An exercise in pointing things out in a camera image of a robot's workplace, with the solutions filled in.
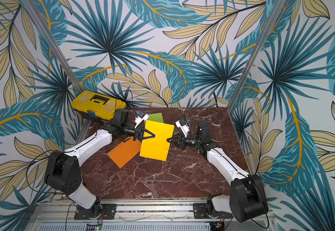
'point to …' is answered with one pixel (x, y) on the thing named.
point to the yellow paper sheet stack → (158, 147)
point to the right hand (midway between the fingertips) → (169, 139)
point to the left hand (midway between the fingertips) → (152, 137)
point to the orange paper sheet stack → (122, 154)
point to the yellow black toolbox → (95, 106)
